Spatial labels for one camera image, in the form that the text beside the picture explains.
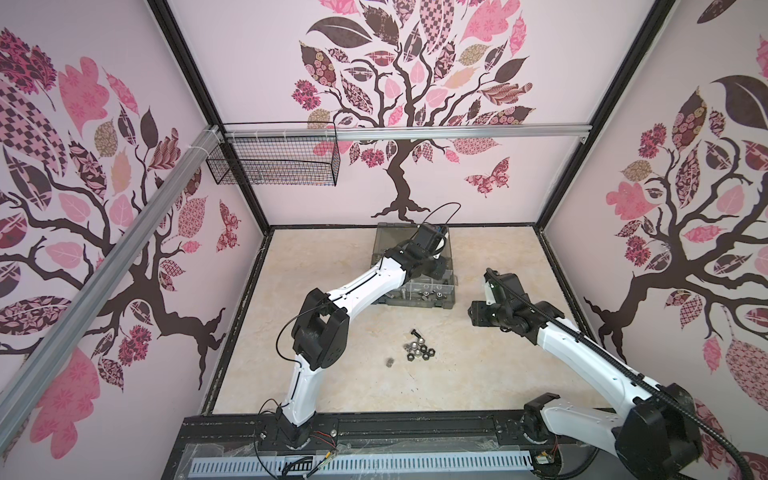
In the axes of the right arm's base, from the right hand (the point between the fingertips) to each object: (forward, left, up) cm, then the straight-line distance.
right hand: (477, 307), depth 84 cm
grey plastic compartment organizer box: (+12, +16, -10) cm, 23 cm away
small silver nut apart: (-12, +26, -10) cm, 30 cm away
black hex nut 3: (-10, +15, -12) cm, 21 cm away
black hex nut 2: (-11, +20, -10) cm, 25 cm away
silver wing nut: (+10, +9, -9) cm, 16 cm away
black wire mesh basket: (+66, +71, +6) cm, 98 cm away
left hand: (+12, +10, +4) cm, 16 cm away
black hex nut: (-9, +13, -11) cm, 19 cm away
